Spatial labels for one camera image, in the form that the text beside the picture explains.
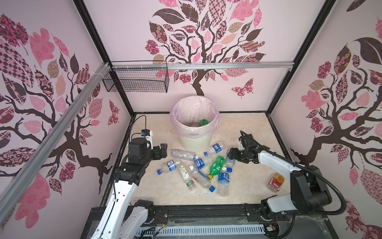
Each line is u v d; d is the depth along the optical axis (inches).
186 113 38.0
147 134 24.6
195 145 34.5
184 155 35.7
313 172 17.6
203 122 38.6
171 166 33.8
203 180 33.4
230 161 34.2
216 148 37.1
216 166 33.6
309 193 16.8
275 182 30.7
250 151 26.7
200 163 33.7
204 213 29.7
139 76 37.3
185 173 32.6
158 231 27.3
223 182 32.5
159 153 25.5
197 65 36.6
